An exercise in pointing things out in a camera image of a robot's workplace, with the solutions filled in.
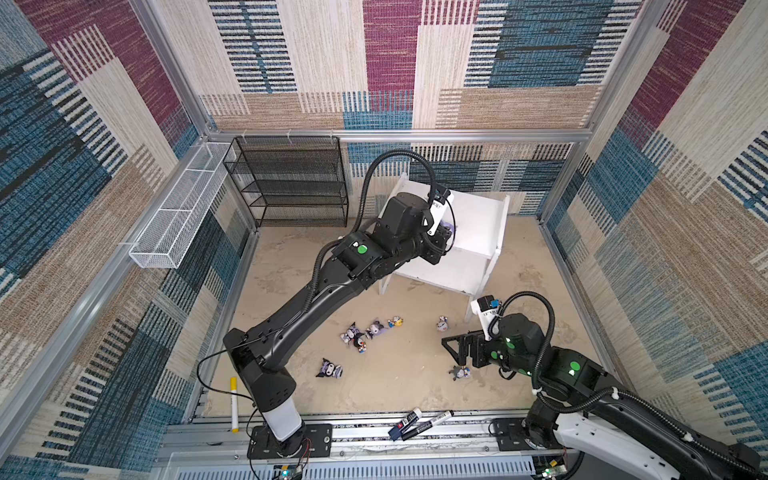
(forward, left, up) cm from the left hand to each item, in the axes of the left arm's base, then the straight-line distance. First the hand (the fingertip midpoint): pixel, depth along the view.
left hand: (448, 226), depth 66 cm
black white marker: (-33, +8, -39) cm, 52 cm away
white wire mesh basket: (+1, +65, -5) cm, 65 cm away
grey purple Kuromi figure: (-19, -6, -37) cm, 42 cm away
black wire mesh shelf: (+44, +47, -21) cm, 67 cm away
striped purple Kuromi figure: (-8, +24, -37) cm, 45 cm away
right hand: (-17, -3, -23) cm, 29 cm away
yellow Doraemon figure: (-5, +10, -37) cm, 39 cm away
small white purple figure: (-5, -3, -37) cm, 37 cm away
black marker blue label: (-33, +12, -38) cm, 51 cm away
